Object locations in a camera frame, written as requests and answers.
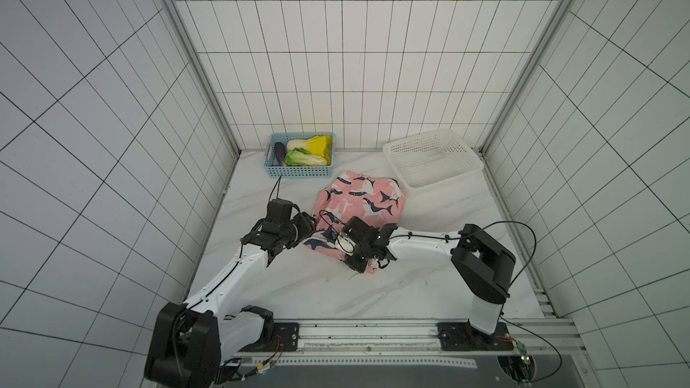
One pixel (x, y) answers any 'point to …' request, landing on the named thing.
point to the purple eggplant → (280, 153)
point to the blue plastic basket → (272, 169)
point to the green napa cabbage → (303, 157)
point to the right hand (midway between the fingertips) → (341, 261)
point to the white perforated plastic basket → (433, 158)
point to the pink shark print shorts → (349, 195)
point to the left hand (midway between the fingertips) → (310, 229)
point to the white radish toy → (294, 144)
